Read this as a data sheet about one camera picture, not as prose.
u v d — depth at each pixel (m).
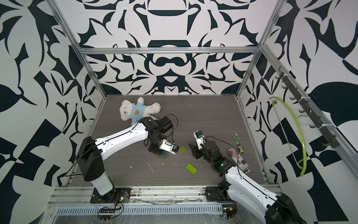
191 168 0.83
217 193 0.67
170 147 0.69
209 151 0.63
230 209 0.71
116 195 0.73
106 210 0.73
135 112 0.99
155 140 0.67
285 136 0.69
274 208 0.43
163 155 0.79
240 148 0.89
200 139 0.70
